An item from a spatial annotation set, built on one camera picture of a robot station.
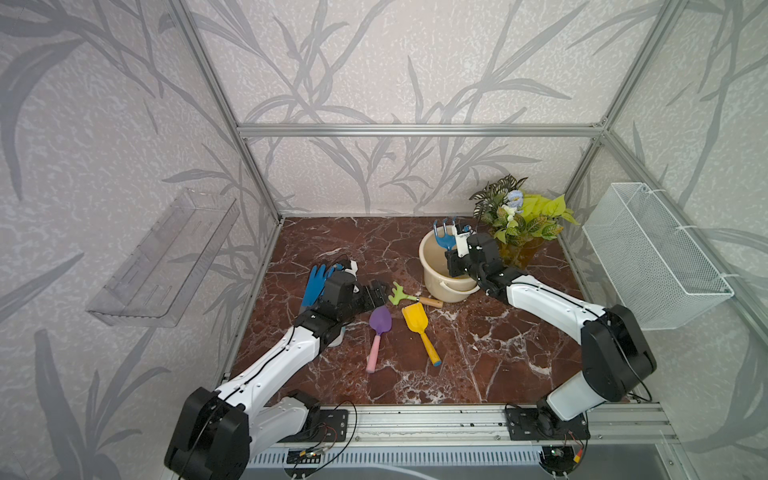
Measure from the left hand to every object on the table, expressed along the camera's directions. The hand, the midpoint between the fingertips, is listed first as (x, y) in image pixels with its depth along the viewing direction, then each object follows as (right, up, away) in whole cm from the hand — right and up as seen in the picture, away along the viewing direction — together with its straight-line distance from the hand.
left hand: (380, 290), depth 82 cm
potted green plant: (+42, +19, +8) cm, 47 cm away
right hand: (+20, +11, +7) cm, 24 cm away
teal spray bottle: (-12, -15, +2) cm, 20 cm away
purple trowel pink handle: (-1, -10, +9) cm, 14 cm away
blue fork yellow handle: (+19, +14, +5) cm, 24 cm away
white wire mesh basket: (+61, +9, -18) cm, 64 cm away
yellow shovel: (+10, -10, +9) cm, 17 cm away
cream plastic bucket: (+16, +3, 0) cm, 16 cm away
